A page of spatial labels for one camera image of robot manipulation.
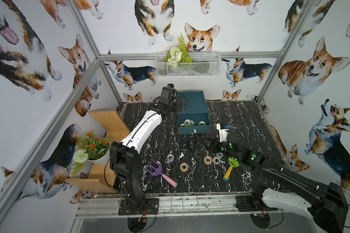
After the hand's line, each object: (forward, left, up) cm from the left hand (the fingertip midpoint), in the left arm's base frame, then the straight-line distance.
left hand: (175, 99), depth 86 cm
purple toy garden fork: (-33, +11, -27) cm, 44 cm away
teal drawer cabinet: (-5, -12, -12) cm, 18 cm away
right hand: (-22, -17, -4) cm, 29 cm away
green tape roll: (-11, -4, -11) cm, 16 cm away
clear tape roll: (-25, +4, -27) cm, 37 cm away
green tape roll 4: (-10, -16, -11) cm, 21 cm away
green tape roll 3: (-10, -10, -10) cm, 17 cm away
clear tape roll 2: (-27, -25, -27) cm, 45 cm away
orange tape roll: (-31, -4, -27) cm, 41 cm away
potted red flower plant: (-28, +41, -5) cm, 50 cm away
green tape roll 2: (-10, -7, -10) cm, 16 cm away
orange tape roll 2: (-27, -19, -27) cm, 42 cm away
